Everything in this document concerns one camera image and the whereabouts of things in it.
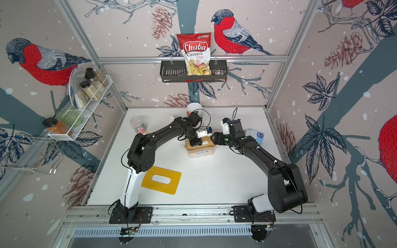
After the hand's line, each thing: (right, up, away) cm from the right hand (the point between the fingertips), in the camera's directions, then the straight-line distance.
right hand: (215, 136), depth 88 cm
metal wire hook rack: (-75, -5, -24) cm, 79 cm away
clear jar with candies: (-50, +7, +13) cm, 52 cm away
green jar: (-70, +12, -17) cm, 73 cm away
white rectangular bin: (-31, +10, +16) cm, 36 cm away
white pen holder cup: (-13, +18, +13) cm, 26 cm away
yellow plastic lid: (-25, -28, -5) cm, 38 cm away
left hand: (-8, -3, +7) cm, 11 cm away
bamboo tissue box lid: (-5, -4, +6) cm, 9 cm away
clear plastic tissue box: (-7, -10, +2) cm, 12 cm away
